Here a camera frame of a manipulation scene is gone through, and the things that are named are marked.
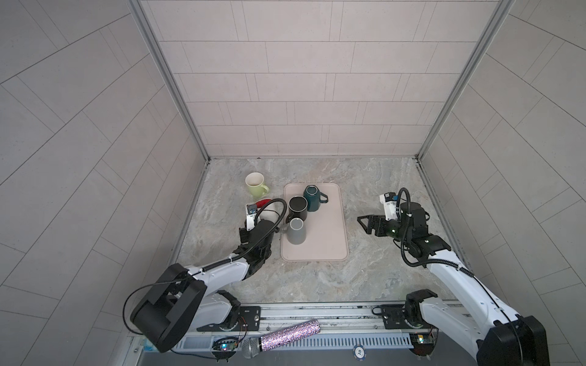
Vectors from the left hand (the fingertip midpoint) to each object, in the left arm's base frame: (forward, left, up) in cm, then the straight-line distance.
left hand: (254, 213), depth 87 cm
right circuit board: (-40, -55, -8) cm, 68 cm away
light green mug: (+16, +3, 0) cm, 16 cm away
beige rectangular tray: (-5, -28, -7) cm, 29 cm away
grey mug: (-8, -16, +2) cm, 18 cm away
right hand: (-4, -41, +5) cm, 42 cm away
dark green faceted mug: (+7, -23, +1) cm, 24 cm away
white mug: (-7, -8, +14) cm, 17 cm away
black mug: (+1, -17, +2) cm, 17 cm away
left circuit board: (-41, +3, -5) cm, 41 cm away
